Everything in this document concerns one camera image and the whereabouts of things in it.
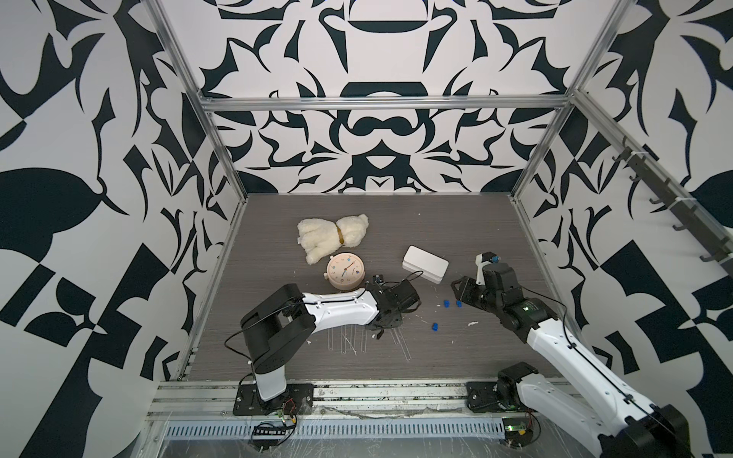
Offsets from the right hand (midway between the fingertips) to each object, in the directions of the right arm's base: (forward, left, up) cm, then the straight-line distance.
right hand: (454, 281), depth 83 cm
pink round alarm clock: (+8, +32, -9) cm, 34 cm away
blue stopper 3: (-10, +2, +7) cm, 12 cm away
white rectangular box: (+12, +9, -8) cm, 17 cm away
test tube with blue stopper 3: (-11, +17, -12) cm, 23 cm away
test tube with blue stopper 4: (-14, +15, -12) cm, 24 cm away
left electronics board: (-35, +50, -14) cm, 63 cm away
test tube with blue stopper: (-13, +36, -10) cm, 39 cm away
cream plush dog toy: (+17, +40, -1) cm, 44 cm away
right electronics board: (-34, -12, -13) cm, 38 cm away
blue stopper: (-9, +5, -12) cm, 16 cm away
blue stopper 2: (-2, 0, -12) cm, 12 cm away
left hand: (-6, +18, -10) cm, 21 cm away
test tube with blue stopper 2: (-13, +32, -11) cm, 36 cm away
